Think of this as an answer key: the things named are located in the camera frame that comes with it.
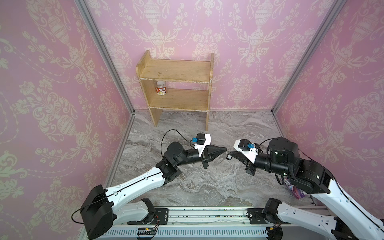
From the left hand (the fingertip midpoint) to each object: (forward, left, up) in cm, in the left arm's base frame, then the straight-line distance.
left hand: (225, 152), depth 57 cm
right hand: (+1, -4, -1) cm, 4 cm away
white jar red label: (+51, +35, -9) cm, 62 cm away
